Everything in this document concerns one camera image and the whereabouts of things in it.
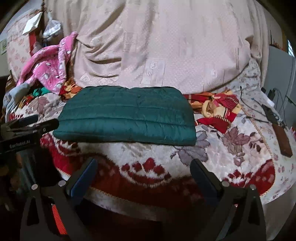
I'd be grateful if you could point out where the green quilted puffer jacket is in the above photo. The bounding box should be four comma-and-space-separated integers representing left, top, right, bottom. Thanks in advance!
52, 85, 197, 147

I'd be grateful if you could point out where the grey blue cloth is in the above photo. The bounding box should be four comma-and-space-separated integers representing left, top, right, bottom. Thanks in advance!
3, 83, 30, 122

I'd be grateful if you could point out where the teal green garment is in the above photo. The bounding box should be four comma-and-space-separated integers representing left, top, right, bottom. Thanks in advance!
31, 87, 50, 97

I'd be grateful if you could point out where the floral leaf fleece blanket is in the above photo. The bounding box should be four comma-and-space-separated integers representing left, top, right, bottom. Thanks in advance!
6, 58, 296, 223

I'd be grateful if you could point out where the pink penguin pajama garment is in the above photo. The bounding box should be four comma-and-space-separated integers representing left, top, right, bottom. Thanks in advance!
17, 32, 78, 94

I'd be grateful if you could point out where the brown leather case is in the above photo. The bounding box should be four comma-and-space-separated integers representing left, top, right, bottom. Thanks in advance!
272, 123, 293, 158

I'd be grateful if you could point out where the black power strip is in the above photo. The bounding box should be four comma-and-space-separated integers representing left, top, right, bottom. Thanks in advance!
261, 104, 285, 128

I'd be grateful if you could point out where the clear plastic bag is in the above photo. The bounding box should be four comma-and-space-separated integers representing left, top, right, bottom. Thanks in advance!
43, 19, 62, 39

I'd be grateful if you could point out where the white paper tag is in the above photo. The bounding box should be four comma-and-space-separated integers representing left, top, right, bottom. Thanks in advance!
22, 11, 43, 35

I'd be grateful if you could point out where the beige embossed quilt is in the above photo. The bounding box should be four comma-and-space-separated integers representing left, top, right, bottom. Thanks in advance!
46, 1, 269, 94

